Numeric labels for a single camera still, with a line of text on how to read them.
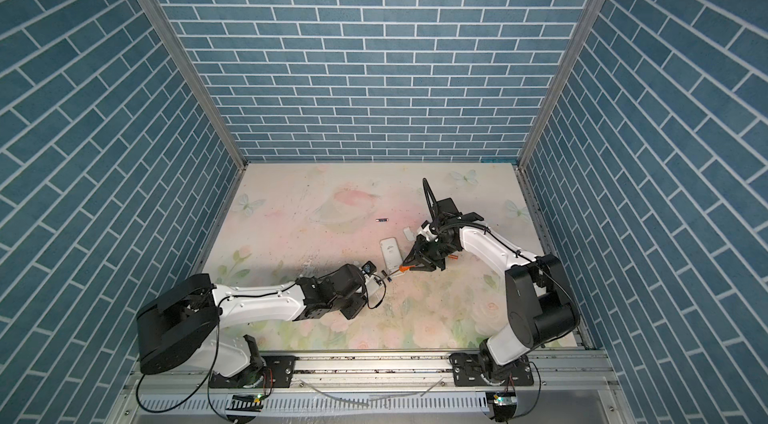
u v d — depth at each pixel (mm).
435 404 738
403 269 829
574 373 756
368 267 768
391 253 937
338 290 670
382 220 1027
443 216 720
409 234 1007
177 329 428
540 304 447
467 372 734
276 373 733
